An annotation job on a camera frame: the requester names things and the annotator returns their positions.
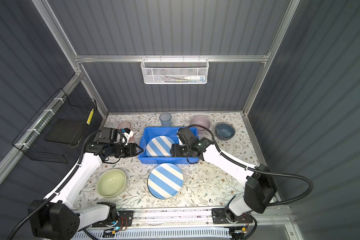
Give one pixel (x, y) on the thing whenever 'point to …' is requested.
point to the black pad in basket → (64, 130)
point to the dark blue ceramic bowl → (224, 131)
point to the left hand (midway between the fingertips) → (139, 150)
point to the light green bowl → (110, 183)
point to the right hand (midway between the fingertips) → (175, 152)
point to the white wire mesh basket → (174, 70)
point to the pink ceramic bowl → (202, 120)
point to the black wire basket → (31, 141)
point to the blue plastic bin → (149, 133)
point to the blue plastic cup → (165, 118)
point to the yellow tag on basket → (90, 116)
